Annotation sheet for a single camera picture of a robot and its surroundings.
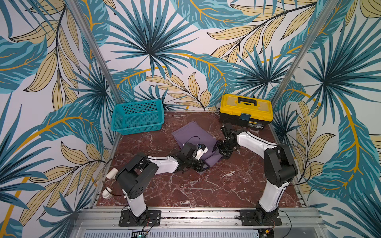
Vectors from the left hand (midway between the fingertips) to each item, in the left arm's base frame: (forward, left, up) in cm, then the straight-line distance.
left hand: (207, 168), depth 86 cm
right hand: (+10, -5, 0) cm, 12 cm away
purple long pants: (+29, +7, -5) cm, 30 cm away
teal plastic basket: (+43, +56, -5) cm, 71 cm away
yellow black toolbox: (+36, -27, +11) cm, 46 cm away
